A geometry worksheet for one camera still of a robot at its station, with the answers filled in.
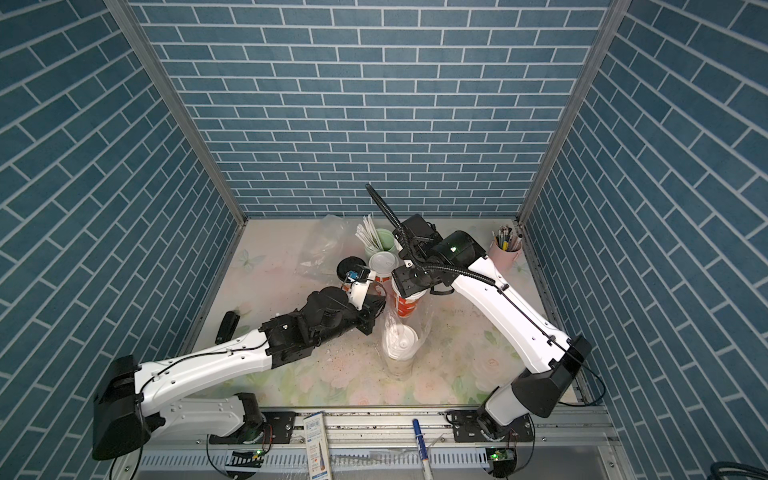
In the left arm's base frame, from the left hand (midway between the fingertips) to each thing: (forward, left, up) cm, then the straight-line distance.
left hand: (394, 304), depth 71 cm
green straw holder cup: (+31, +3, -11) cm, 33 cm away
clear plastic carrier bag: (-3, -7, -3) cm, 8 cm away
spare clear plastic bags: (+32, +25, -20) cm, 45 cm away
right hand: (+5, -4, +3) cm, 7 cm away
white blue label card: (-26, +18, -22) cm, 38 cm away
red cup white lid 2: (+2, -3, -4) cm, 5 cm away
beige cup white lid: (-8, -1, -4) cm, 9 cm away
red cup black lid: (+16, +13, -6) cm, 22 cm away
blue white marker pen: (-27, -7, -21) cm, 35 cm away
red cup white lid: (+17, +3, -6) cm, 18 cm away
